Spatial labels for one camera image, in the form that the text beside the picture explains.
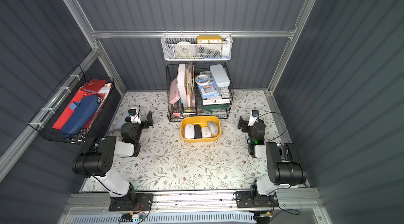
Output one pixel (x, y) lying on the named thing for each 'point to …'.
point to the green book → (209, 107)
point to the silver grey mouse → (213, 128)
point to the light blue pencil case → (219, 75)
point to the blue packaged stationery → (209, 90)
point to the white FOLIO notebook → (214, 101)
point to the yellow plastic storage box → (203, 121)
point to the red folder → (92, 88)
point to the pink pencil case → (174, 95)
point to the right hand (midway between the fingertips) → (251, 120)
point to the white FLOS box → (181, 83)
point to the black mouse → (198, 131)
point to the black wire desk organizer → (198, 90)
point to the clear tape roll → (202, 79)
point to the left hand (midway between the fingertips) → (143, 112)
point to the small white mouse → (205, 132)
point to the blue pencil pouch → (82, 112)
